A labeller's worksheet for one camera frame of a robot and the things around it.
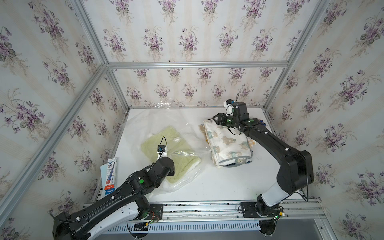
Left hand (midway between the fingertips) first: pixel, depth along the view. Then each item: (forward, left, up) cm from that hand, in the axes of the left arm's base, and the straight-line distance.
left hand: (173, 162), depth 77 cm
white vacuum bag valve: (+18, 0, -6) cm, 19 cm away
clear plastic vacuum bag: (+21, -5, -11) cm, 24 cm away
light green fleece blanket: (+7, -5, -11) cm, 14 cm away
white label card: (-1, +36, -9) cm, 37 cm away
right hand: (+23, -25, +9) cm, 35 cm away
